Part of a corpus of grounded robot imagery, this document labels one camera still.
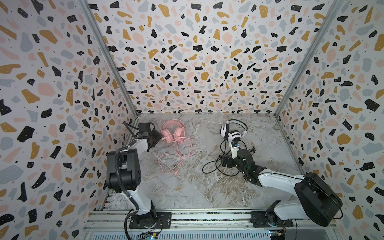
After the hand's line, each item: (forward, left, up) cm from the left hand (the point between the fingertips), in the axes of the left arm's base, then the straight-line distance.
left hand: (160, 132), depth 96 cm
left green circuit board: (-54, -2, -10) cm, 55 cm away
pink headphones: (+4, -8, -3) cm, 9 cm away
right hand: (-15, -40, 0) cm, 43 cm away
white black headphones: (+10, -51, -11) cm, 53 cm away
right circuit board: (-55, -61, -11) cm, 83 cm away
